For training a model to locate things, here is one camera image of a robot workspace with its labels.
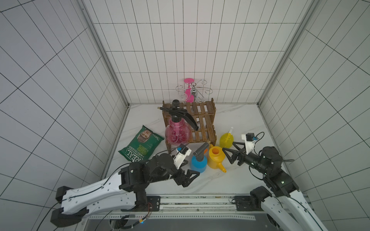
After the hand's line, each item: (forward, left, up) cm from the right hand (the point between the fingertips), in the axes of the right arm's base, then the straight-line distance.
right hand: (223, 147), depth 69 cm
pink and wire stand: (+36, +16, +5) cm, 40 cm away
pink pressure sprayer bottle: (+8, +24, 0) cm, 25 cm away
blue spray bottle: (-4, +11, -9) cm, 15 cm away
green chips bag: (+7, +48, -17) cm, 51 cm away
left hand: (-12, +17, -1) cm, 21 cm away
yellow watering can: (+1, +2, -11) cm, 12 cm away
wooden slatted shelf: (+19, +9, +3) cm, 21 cm away
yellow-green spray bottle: (+10, -5, -10) cm, 15 cm away
